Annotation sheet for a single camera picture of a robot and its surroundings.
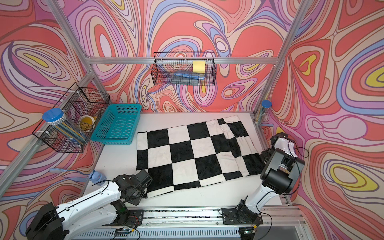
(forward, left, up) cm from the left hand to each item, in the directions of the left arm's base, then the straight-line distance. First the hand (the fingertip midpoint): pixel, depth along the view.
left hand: (147, 193), depth 81 cm
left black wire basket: (+38, +38, +34) cm, 64 cm away
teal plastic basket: (+49, +31, +2) cm, 58 cm away
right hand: (+14, -69, +5) cm, 71 cm away
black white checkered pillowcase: (+23, -24, +1) cm, 33 cm away
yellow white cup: (+25, +30, +30) cm, 49 cm away
